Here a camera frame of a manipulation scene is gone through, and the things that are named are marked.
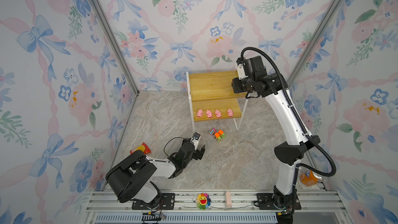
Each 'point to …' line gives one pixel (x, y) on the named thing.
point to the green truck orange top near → (217, 137)
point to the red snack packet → (143, 147)
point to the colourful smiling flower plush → (203, 201)
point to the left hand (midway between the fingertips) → (198, 141)
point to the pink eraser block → (228, 200)
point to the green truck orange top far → (221, 132)
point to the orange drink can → (308, 179)
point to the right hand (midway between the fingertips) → (234, 82)
